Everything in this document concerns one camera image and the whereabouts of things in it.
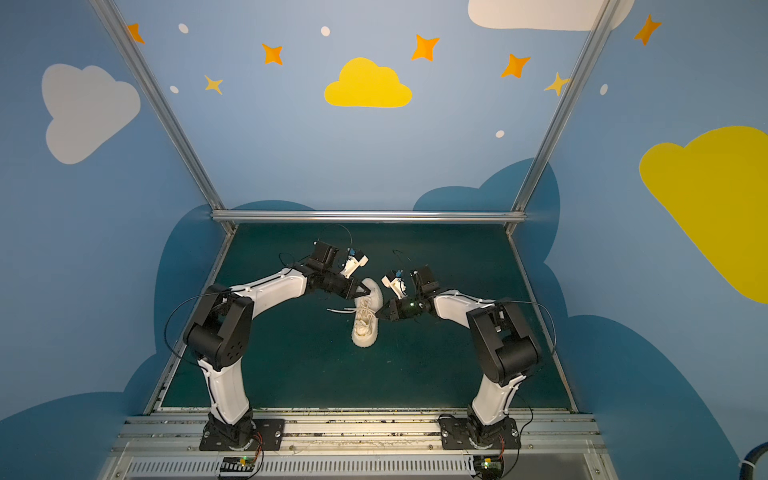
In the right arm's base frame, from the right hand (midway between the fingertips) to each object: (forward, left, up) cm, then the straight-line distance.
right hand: (380, 312), depth 89 cm
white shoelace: (+3, +11, -5) cm, 12 cm away
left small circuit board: (-39, +33, -9) cm, 52 cm away
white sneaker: (-5, +4, +3) cm, 7 cm away
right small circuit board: (-36, -29, -10) cm, 48 cm away
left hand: (+7, +5, +2) cm, 9 cm away
